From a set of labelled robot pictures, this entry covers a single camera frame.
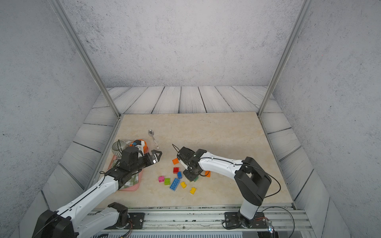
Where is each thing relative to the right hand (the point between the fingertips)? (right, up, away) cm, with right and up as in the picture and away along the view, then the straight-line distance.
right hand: (192, 175), depth 84 cm
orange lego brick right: (+8, +4, -13) cm, 16 cm away
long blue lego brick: (-10, -5, 0) cm, 11 cm away
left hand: (-18, +11, -1) cm, 22 cm away
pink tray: (-50, +7, +12) cm, 52 cm away
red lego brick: (-10, +1, +5) cm, 11 cm away
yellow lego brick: (-5, -6, +1) cm, 8 cm away
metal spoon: (-30, +22, +24) cm, 44 cm away
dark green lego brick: (+2, +1, -8) cm, 8 cm away
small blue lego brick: (-7, -1, +3) cm, 8 cm away
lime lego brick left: (-14, -4, +1) cm, 15 cm away
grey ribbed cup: (-49, +14, +14) cm, 53 cm away
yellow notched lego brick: (0, -8, -1) cm, 8 cm away
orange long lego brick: (-11, +5, +11) cm, 16 cm away
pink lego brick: (-18, -3, +2) cm, 18 cm away
